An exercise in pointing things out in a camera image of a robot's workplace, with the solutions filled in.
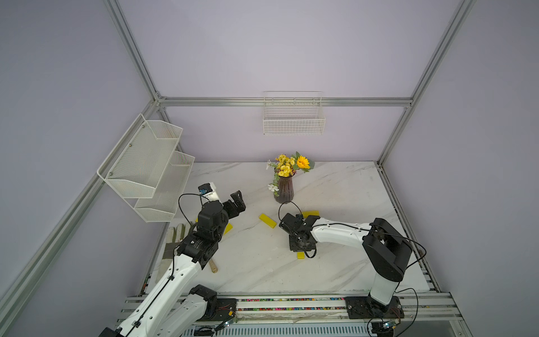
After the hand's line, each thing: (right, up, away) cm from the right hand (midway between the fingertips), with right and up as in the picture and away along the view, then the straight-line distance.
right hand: (300, 248), depth 89 cm
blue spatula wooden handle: (-35, -5, -7) cm, 36 cm away
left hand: (-27, +22, -13) cm, 38 cm away
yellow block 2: (-1, +1, -12) cm, 12 cm away
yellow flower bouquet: (-6, +35, -7) cm, 36 cm away
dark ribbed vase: (-6, +24, +12) cm, 28 cm away
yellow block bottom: (+4, +13, +12) cm, 18 cm away
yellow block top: (-16, +11, +9) cm, 21 cm away
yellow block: (-28, +11, -9) cm, 32 cm away
